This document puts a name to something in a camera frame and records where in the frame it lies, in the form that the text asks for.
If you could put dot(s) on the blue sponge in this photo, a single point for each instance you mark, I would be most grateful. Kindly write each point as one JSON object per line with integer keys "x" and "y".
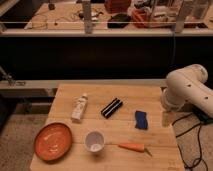
{"x": 141, "y": 120}

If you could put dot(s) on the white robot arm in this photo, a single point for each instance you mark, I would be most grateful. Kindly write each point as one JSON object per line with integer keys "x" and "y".
{"x": 188, "y": 84}

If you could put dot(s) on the black bowl on bench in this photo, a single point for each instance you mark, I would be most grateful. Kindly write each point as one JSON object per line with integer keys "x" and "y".
{"x": 119, "y": 20}

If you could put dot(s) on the orange ceramic plate bowl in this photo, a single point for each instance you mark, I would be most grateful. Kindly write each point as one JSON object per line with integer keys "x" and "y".
{"x": 53, "y": 141}

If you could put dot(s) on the black white striped eraser block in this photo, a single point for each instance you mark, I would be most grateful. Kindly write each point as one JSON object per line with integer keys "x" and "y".
{"x": 111, "y": 108}

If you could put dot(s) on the white tube bottle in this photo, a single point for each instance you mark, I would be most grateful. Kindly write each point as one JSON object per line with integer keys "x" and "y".
{"x": 79, "y": 108}

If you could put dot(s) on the white small cup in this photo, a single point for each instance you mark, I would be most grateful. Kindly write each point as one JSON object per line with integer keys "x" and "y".
{"x": 94, "y": 142}

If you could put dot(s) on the orange carrot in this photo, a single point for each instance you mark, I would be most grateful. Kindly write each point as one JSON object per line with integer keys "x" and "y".
{"x": 138, "y": 147}

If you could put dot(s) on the orange container on bench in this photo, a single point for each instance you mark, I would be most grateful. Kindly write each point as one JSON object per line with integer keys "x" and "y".
{"x": 141, "y": 19}

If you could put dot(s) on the metal post left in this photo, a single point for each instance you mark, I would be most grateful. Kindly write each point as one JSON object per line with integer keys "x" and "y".
{"x": 86, "y": 6}

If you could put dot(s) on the metal post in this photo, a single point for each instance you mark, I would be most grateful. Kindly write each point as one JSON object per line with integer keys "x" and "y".
{"x": 86, "y": 6}
{"x": 184, "y": 11}

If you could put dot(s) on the metal post right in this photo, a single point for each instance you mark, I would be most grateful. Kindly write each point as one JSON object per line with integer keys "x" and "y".
{"x": 184, "y": 11}

